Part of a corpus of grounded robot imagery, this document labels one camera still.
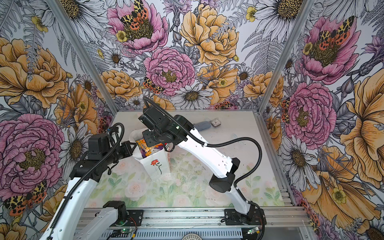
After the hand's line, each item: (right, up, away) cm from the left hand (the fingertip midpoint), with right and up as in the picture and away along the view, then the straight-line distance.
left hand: (136, 149), depth 74 cm
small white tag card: (+44, +14, +38) cm, 59 cm away
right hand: (+10, +5, -8) cm, 14 cm away
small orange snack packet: (+4, -1, +2) cm, 5 cm away
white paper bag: (+9, -8, +1) cm, 12 cm away
